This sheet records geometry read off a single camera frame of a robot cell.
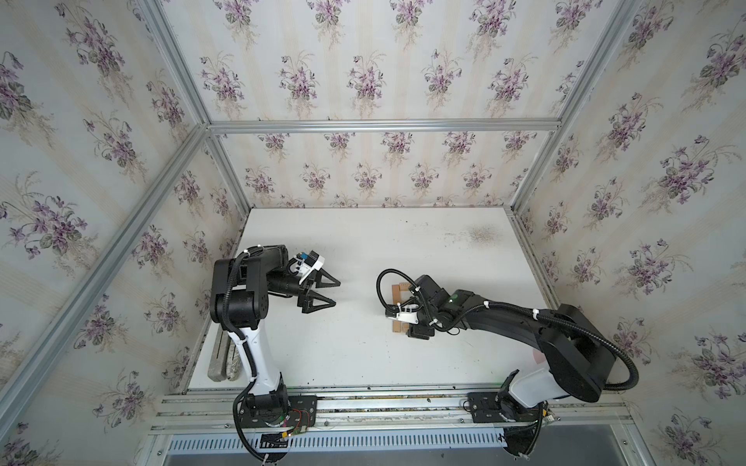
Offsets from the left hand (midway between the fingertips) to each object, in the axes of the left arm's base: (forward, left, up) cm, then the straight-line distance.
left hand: (335, 299), depth 83 cm
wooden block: (+6, -19, -8) cm, 21 cm away
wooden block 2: (-5, -19, -8) cm, 21 cm away
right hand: (-2, -24, -7) cm, 25 cm away
